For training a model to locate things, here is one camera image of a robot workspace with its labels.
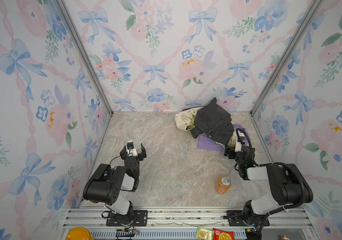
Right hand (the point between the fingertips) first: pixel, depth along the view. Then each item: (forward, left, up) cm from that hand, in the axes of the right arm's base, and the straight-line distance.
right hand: (233, 144), depth 95 cm
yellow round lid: (-48, +77, +4) cm, 91 cm away
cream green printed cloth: (+20, +30, +1) cm, 36 cm away
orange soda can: (-27, +13, +4) cm, 30 cm away
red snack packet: (-47, +16, -5) cm, 50 cm away
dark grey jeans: (+14, +11, +5) cm, 18 cm away
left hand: (-4, +61, +6) cm, 62 cm away
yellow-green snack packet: (-46, +23, -4) cm, 52 cm away
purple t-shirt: (+5, +16, -6) cm, 18 cm away
